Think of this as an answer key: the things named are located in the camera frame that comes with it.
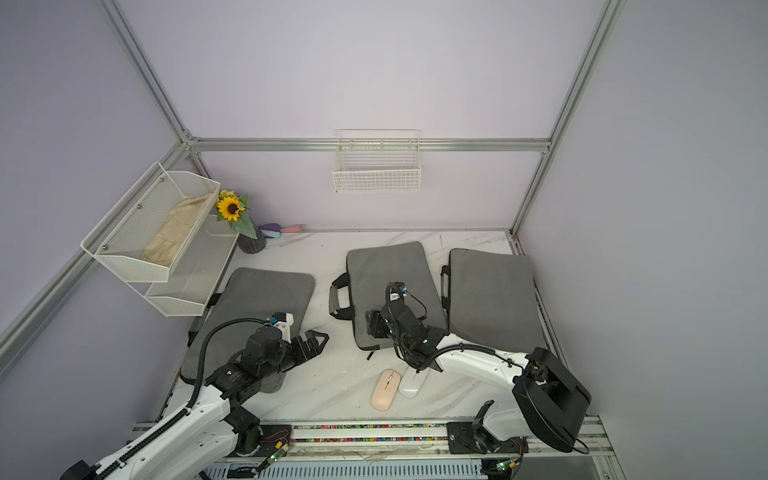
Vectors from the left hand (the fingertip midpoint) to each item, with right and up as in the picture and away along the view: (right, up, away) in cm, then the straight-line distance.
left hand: (318, 346), depth 82 cm
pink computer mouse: (+19, -11, -2) cm, 22 cm away
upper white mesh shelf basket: (-45, +31, -4) cm, 55 cm away
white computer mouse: (+26, -10, 0) cm, 28 cm away
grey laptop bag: (-17, +12, +17) cm, 27 cm away
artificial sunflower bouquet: (-32, +41, +14) cm, 53 cm away
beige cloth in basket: (-39, +28, -6) cm, 48 cm away
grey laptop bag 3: (+53, +11, +14) cm, 56 cm away
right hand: (+16, +7, +2) cm, 18 cm away
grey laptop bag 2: (+11, +14, +19) cm, 26 cm away
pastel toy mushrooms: (-27, +36, +37) cm, 58 cm away
